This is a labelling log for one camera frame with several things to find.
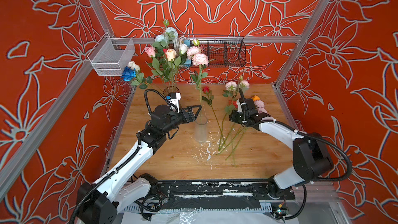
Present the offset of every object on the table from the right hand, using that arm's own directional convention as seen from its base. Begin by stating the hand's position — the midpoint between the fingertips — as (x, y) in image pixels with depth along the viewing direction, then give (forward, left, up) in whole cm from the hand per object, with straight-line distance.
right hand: (226, 115), depth 90 cm
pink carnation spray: (+14, -5, +5) cm, 16 cm away
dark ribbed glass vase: (+12, +33, +11) cm, 37 cm away
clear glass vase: (-11, +16, +3) cm, 19 cm away
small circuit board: (-46, -19, -11) cm, 51 cm away
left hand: (-9, +18, +20) cm, 28 cm away
